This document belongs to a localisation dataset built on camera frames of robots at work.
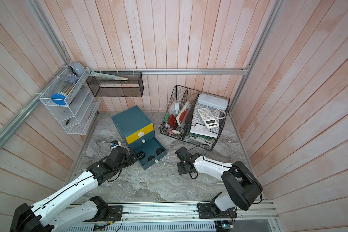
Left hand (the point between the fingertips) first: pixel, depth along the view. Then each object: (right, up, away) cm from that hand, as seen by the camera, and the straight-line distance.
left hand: (129, 157), depth 82 cm
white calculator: (+47, +23, +5) cm, 53 cm away
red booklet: (+25, +22, +24) cm, 41 cm away
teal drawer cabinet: (+3, +18, +1) cm, 18 cm away
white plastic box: (+53, +35, +14) cm, 64 cm away
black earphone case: (+16, +1, +13) cm, 21 cm away
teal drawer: (+10, 0, +13) cm, 17 cm away
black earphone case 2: (+5, -1, +10) cm, 11 cm away
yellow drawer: (+6, +14, 0) cm, 15 cm away
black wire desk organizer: (+40, +24, +8) cm, 47 cm away
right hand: (+32, -8, +8) cm, 34 cm away
